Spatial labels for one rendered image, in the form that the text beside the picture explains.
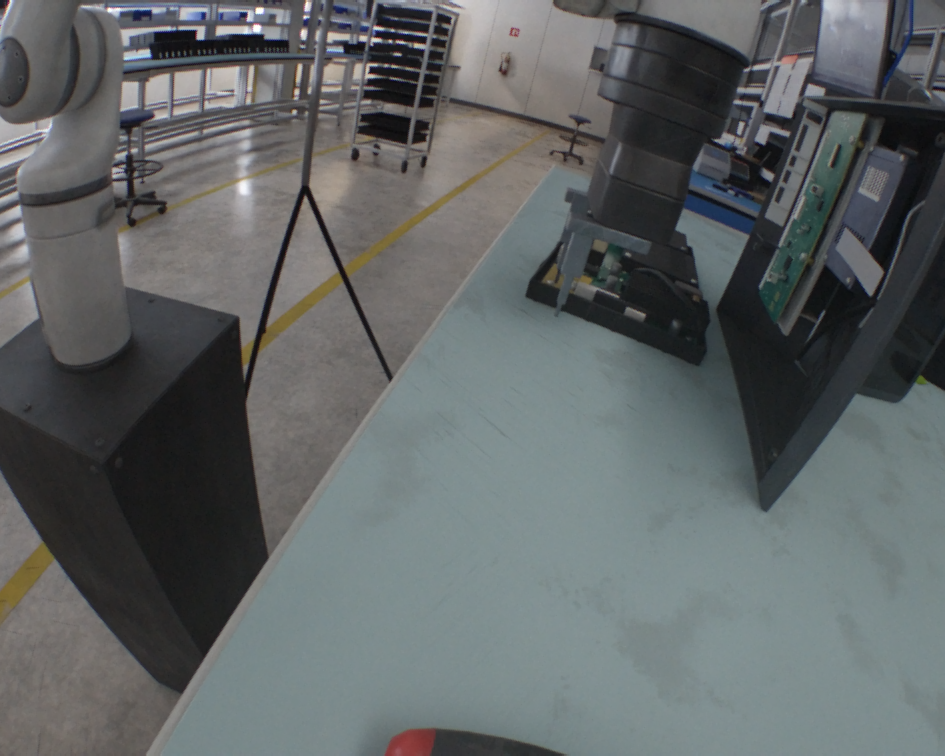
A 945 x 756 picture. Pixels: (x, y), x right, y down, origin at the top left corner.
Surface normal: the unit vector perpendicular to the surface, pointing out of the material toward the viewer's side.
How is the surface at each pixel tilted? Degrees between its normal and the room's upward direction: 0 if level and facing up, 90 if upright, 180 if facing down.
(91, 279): 90
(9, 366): 0
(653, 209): 90
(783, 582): 0
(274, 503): 0
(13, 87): 94
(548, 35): 90
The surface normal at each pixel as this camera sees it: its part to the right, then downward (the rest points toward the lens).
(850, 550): 0.21, -0.79
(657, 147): -0.18, 0.71
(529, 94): -0.26, 0.53
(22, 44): 0.03, 0.59
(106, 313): 0.92, 0.37
